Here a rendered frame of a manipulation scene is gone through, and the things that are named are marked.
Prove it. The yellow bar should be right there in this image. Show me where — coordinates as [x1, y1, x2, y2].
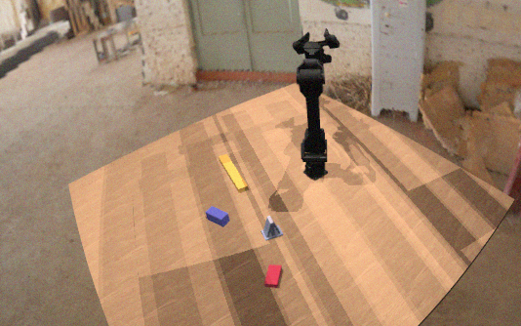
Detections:
[219, 154, 248, 193]

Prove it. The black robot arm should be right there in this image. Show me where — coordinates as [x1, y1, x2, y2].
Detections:
[297, 41, 332, 181]

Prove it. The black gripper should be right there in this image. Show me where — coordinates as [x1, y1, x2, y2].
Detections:
[293, 28, 340, 60]

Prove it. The blue rectangular block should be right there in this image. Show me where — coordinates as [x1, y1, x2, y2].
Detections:
[206, 206, 230, 227]

